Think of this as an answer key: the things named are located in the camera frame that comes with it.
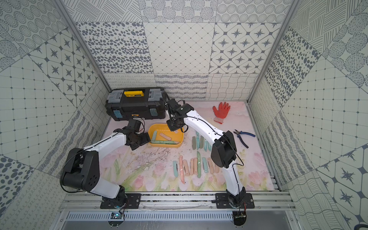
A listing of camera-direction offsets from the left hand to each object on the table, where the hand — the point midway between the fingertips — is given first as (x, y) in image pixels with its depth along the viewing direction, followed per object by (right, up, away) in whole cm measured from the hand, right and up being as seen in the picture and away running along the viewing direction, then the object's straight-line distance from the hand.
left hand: (149, 141), depth 91 cm
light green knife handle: (+9, -1, +4) cm, 10 cm away
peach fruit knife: (+39, -14, -5) cm, 42 cm away
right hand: (+17, +9, -5) cm, 20 cm away
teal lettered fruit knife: (+32, -1, +7) cm, 33 cm away
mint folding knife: (+17, -16, -5) cm, 24 cm away
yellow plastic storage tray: (+6, +2, +7) cm, 10 cm away
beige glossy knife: (+9, +2, +7) cm, 12 cm away
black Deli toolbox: (-11, +25, +5) cm, 28 cm away
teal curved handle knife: (+37, -4, +4) cm, 38 cm away
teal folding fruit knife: (+36, -13, -5) cm, 38 cm away
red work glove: (+52, +18, +22) cm, 59 cm away
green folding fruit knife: (+32, -14, -5) cm, 35 cm away
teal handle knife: (+40, -5, +4) cm, 40 cm away
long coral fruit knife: (+21, -16, -6) cm, 27 cm away
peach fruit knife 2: (+43, -16, -6) cm, 46 cm away
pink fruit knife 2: (+30, -14, -5) cm, 33 cm away
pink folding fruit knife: (+24, -16, -7) cm, 30 cm away
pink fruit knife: (+27, -14, -5) cm, 31 cm away
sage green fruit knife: (+29, -2, +7) cm, 30 cm away
